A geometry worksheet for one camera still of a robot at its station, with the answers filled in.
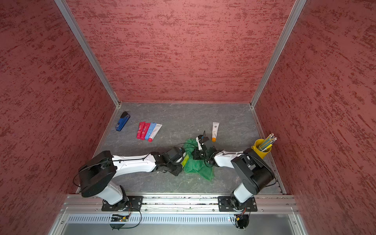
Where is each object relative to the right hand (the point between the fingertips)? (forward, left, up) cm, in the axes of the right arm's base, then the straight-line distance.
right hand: (192, 156), depth 92 cm
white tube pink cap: (+17, +26, +3) cm, 32 cm away
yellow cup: (0, -38, +9) cm, 39 cm away
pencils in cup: (+1, -45, +12) cm, 46 cm away
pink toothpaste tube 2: (+18, +34, +3) cm, 38 cm away
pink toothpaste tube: (+24, +37, +3) cm, 45 cm away
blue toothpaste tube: (+21, +30, +3) cm, 36 cm away
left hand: (-10, +8, +1) cm, 13 cm away
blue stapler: (+30, +51, +4) cm, 59 cm away
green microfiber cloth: (-8, -3, +5) cm, 10 cm away
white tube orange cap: (+18, -17, +1) cm, 25 cm away
